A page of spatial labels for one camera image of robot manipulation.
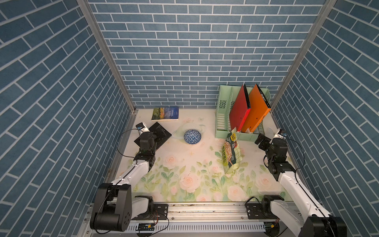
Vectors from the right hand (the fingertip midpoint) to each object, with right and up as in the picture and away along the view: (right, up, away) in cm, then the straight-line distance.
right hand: (268, 136), depth 83 cm
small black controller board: (-66, -43, -11) cm, 80 cm away
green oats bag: (-21, -10, -3) cm, 24 cm away
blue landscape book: (-66, +14, +33) cm, 75 cm away
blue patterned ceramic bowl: (-44, -2, +19) cm, 48 cm away
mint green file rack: (-19, +27, +23) cm, 40 cm away
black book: (-60, +2, -4) cm, 60 cm away
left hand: (-63, +5, +3) cm, 63 cm away
